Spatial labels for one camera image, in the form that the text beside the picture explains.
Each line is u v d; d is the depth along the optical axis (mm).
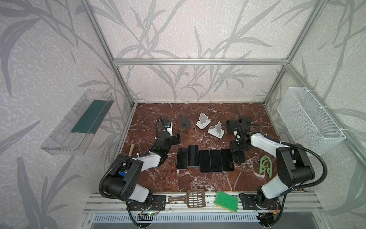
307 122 654
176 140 809
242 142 709
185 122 1056
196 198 753
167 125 785
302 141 749
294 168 456
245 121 992
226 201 727
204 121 1003
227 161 884
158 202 723
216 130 963
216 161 883
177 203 752
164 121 812
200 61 960
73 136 631
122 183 438
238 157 869
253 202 734
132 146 935
